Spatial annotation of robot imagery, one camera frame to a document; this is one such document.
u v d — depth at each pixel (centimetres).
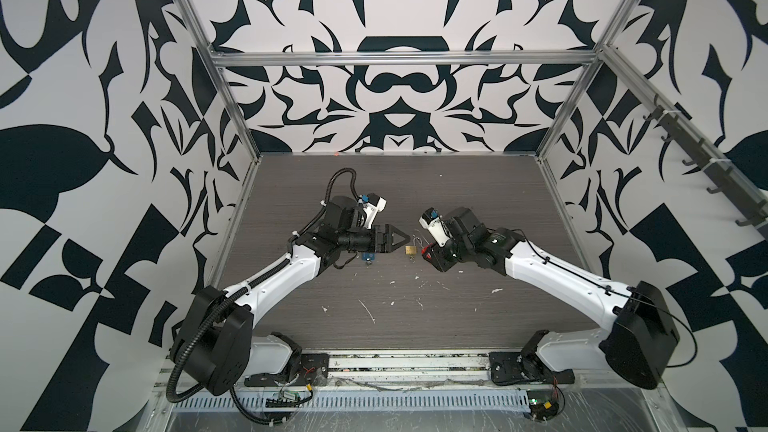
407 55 92
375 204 74
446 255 71
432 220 73
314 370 74
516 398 71
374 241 70
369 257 94
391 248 69
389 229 70
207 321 42
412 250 95
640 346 40
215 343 41
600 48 89
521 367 67
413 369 76
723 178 55
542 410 71
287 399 68
